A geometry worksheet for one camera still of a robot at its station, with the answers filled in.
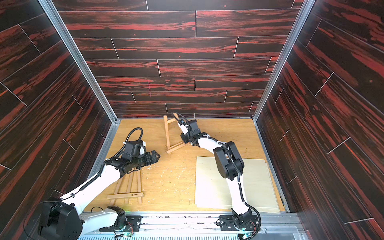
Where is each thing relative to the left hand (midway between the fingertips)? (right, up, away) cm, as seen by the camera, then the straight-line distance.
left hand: (156, 158), depth 85 cm
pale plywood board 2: (+67, -19, 0) cm, 70 cm away
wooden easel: (-14, -19, -4) cm, 24 cm away
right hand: (+17, +15, +19) cm, 30 cm away
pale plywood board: (+33, -19, +2) cm, 38 cm away
